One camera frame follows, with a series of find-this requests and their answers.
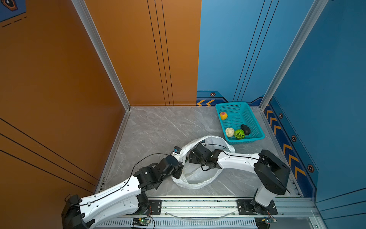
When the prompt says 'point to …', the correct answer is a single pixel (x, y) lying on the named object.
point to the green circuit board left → (138, 221)
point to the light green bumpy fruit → (239, 134)
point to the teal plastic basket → (238, 114)
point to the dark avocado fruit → (246, 129)
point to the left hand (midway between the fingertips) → (183, 162)
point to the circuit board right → (270, 220)
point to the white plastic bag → (192, 176)
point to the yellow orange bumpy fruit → (223, 116)
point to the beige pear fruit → (229, 132)
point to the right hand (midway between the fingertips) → (192, 158)
